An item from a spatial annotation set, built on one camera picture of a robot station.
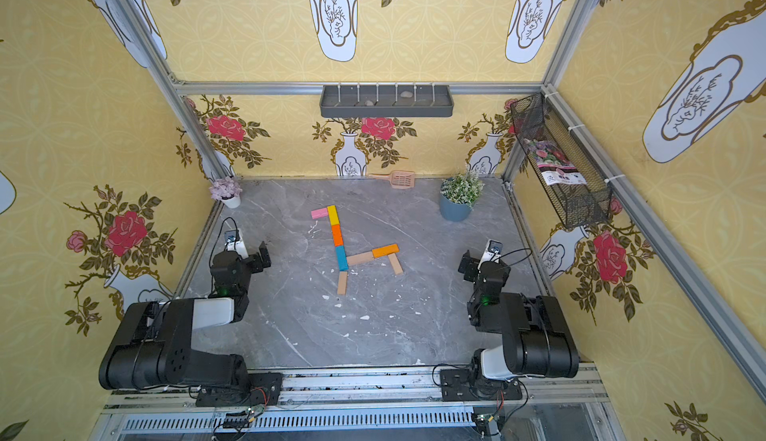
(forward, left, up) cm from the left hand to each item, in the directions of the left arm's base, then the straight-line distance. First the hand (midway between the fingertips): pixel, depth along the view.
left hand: (250, 244), depth 92 cm
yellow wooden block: (+17, -23, -8) cm, 30 cm away
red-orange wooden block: (+8, -25, -8) cm, 27 cm away
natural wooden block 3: (-5, -45, -7) cm, 46 cm away
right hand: (-5, -72, -1) cm, 72 cm away
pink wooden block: (+18, -18, -8) cm, 27 cm away
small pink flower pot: (+21, +13, +1) cm, 25 cm away
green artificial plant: (+15, -67, +8) cm, 69 cm away
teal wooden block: (-1, -27, -8) cm, 28 cm away
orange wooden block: (+1, -42, -8) cm, 42 cm away
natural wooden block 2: (-9, -28, -7) cm, 30 cm away
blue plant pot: (+13, -66, -1) cm, 67 cm away
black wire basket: (+6, -98, +14) cm, 100 cm away
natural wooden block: (-1, -33, -8) cm, 34 cm away
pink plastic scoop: (+34, -49, -8) cm, 60 cm away
